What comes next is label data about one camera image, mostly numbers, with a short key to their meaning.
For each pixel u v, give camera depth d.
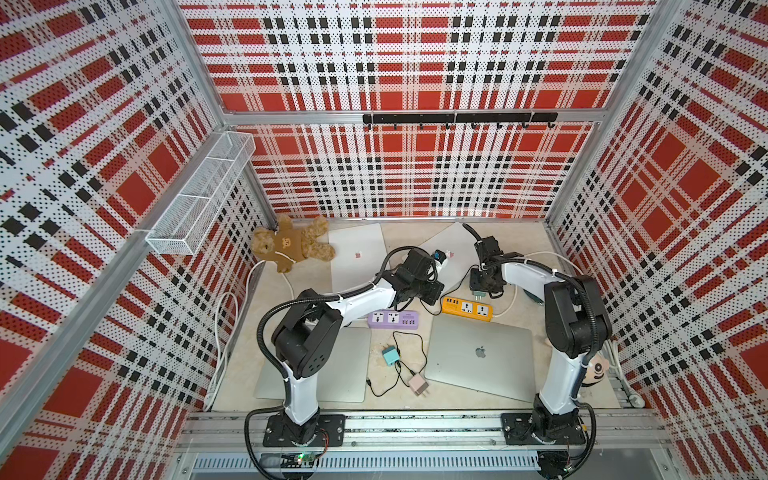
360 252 1.08
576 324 0.52
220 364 0.86
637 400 0.80
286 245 1.04
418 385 0.79
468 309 0.93
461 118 0.89
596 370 0.75
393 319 0.91
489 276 0.77
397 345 0.88
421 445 0.73
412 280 0.72
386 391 0.80
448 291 0.99
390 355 0.84
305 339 0.49
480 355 0.86
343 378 0.90
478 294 0.98
